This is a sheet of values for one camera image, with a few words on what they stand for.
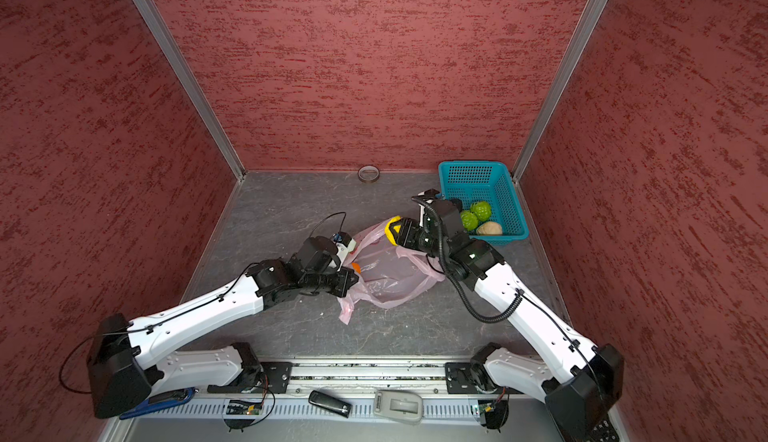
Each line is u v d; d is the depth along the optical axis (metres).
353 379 0.76
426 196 0.67
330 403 0.69
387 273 0.93
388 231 0.72
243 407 0.72
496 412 0.72
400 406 0.69
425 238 0.62
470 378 0.67
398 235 0.66
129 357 0.40
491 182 1.14
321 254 0.58
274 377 0.74
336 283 0.67
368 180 1.21
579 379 0.38
